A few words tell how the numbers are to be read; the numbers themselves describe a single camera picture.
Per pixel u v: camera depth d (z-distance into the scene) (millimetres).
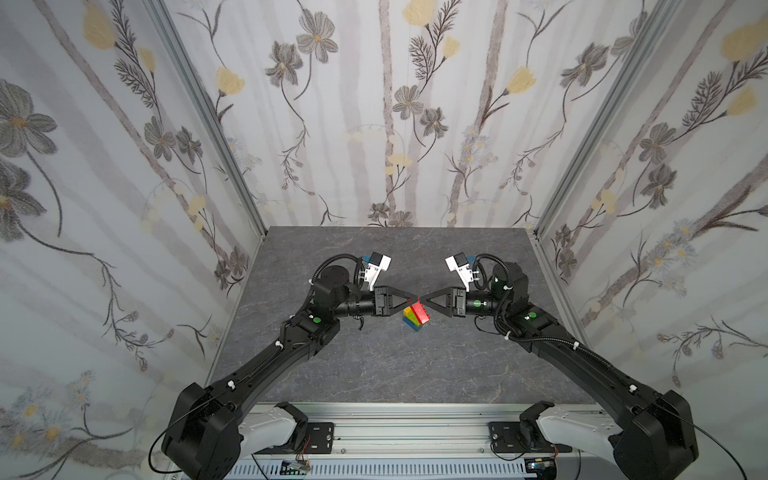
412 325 930
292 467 711
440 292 629
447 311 622
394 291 637
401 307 655
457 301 624
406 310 653
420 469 702
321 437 737
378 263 659
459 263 663
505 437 732
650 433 383
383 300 614
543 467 718
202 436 391
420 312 657
